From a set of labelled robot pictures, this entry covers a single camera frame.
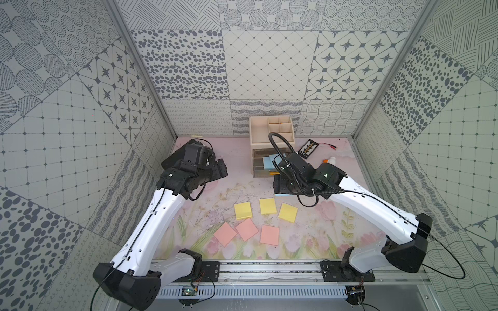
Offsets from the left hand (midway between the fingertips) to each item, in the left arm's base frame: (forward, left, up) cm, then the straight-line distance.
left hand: (222, 169), depth 73 cm
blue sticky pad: (-12, -23, +2) cm, 26 cm away
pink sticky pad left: (-15, +1, -28) cm, 32 cm away
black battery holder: (+36, -44, -26) cm, 63 cm away
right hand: (-4, -23, -5) cm, 24 cm away
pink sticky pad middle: (-13, -9, -27) cm, 31 cm away
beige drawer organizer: (+28, -14, -3) cm, 31 cm away
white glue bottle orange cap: (+26, -55, -25) cm, 66 cm away
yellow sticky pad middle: (-3, -18, -25) cm, 31 cm away
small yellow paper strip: (+45, +27, -26) cm, 59 cm away
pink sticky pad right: (-15, -19, -29) cm, 37 cm away
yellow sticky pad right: (-5, -28, -28) cm, 40 cm away
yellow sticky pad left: (-4, -6, -28) cm, 29 cm away
